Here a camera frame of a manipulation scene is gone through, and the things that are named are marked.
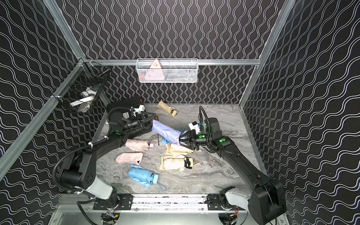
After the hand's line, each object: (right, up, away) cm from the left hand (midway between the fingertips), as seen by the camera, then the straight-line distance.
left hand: (154, 114), depth 73 cm
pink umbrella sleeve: (-18, -27, +13) cm, 34 cm away
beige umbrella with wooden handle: (+13, -29, +10) cm, 33 cm away
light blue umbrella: (-7, -35, +6) cm, 37 cm away
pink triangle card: (-3, +27, +16) cm, 32 cm away
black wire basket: (-54, +15, +19) cm, 59 cm away
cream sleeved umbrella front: (+10, -25, +19) cm, 33 cm away
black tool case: (-16, +1, -7) cm, 17 cm away
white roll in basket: (-37, +7, +1) cm, 38 cm away
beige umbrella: (+4, +5, +39) cm, 40 cm away
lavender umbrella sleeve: (+6, -9, -2) cm, 11 cm away
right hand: (+13, -13, -3) cm, 19 cm away
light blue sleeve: (+3, -18, +22) cm, 28 cm away
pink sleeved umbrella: (-15, -19, +17) cm, 30 cm away
